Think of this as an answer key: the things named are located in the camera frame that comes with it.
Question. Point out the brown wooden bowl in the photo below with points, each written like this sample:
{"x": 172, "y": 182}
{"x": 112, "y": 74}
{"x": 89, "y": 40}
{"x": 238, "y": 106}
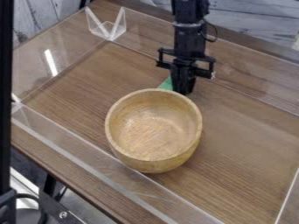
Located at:
{"x": 153, "y": 129}

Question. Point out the black base with screw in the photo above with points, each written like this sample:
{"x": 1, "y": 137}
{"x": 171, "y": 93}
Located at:
{"x": 55, "y": 213}

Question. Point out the green rectangular block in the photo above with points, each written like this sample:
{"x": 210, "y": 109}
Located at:
{"x": 167, "y": 84}

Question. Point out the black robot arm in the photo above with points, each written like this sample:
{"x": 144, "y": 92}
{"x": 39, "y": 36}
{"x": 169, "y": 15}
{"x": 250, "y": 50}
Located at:
{"x": 189, "y": 12}

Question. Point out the black metal table leg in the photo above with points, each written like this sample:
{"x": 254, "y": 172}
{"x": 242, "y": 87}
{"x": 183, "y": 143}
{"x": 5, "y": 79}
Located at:
{"x": 49, "y": 185}

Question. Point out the clear acrylic tray enclosure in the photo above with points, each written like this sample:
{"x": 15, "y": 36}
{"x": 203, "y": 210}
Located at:
{"x": 93, "y": 58}

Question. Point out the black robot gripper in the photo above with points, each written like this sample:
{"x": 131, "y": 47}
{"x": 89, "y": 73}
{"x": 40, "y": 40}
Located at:
{"x": 185, "y": 58}

